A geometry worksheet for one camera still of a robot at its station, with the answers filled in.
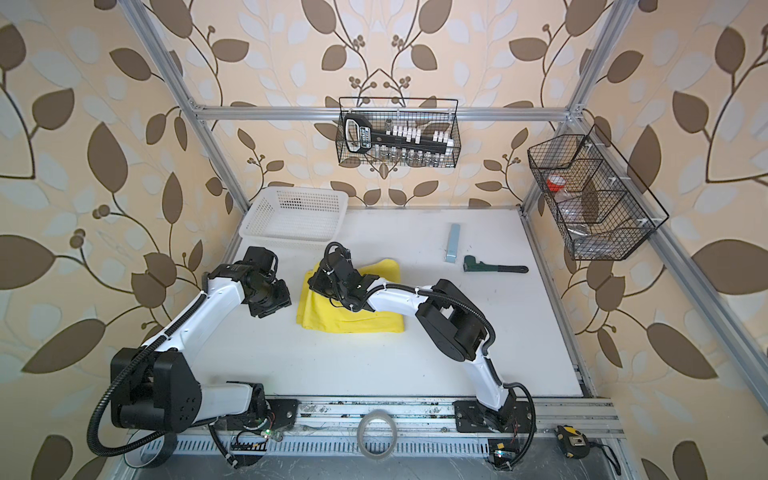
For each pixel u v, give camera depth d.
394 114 0.90
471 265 1.02
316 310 0.84
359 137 0.86
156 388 0.41
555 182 0.81
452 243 1.08
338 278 0.69
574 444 0.68
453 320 0.53
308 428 0.73
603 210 0.73
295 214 1.18
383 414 0.77
